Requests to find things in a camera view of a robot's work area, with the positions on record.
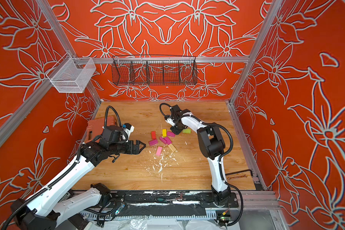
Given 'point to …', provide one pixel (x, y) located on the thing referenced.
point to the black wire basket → (154, 70)
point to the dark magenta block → (168, 141)
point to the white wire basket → (71, 74)
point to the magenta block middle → (163, 140)
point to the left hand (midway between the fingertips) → (140, 143)
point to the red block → (153, 135)
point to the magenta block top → (169, 133)
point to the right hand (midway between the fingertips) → (177, 128)
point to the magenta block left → (153, 142)
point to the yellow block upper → (164, 132)
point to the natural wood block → (172, 147)
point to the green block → (186, 131)
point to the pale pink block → (159, 151)
